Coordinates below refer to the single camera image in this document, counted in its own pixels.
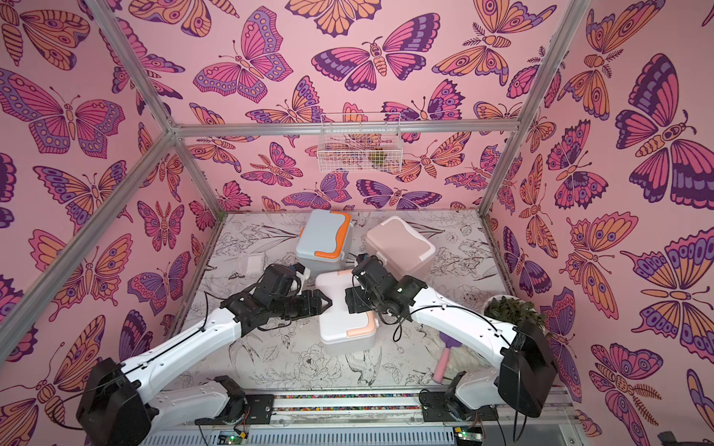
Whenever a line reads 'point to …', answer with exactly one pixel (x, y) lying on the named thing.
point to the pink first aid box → (400, 245)
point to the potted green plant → (512, 309)
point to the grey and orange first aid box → (322, 242)
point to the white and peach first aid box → (341, 332)
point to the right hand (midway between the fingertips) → (357, 295)
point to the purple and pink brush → (440, 371)
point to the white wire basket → (360, 142)
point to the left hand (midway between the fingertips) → (328, 303)
